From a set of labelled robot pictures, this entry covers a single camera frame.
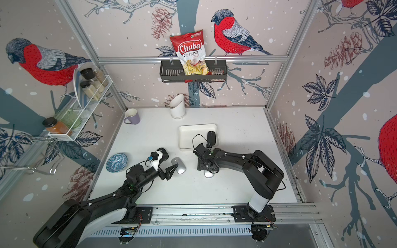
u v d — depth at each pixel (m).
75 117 0.67
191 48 0.80
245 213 0.73
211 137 1.01
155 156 0.69
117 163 0.90
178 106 1.04
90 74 0.78
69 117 0.67
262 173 0.46
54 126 0.60
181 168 0.89
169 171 0.73
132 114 1.08
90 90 0.76
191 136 1.04
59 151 0.72
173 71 0.95
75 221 0.42
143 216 0.73
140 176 0.63
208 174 0.87
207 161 0.64
